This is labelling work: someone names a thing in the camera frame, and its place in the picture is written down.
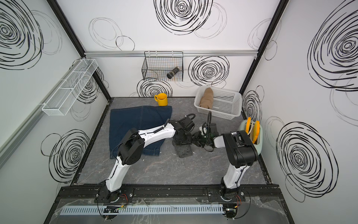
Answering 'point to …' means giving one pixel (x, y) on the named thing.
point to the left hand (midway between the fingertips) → (189, 145)
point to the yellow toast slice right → (256, 131)
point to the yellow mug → (161, 98)
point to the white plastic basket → (222, 102)
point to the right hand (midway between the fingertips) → (189, 139)
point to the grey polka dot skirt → (182, 147)
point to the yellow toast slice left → (248, 125)
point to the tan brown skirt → (207, 100)
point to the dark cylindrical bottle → (173, 72)
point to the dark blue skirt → (141, 118)
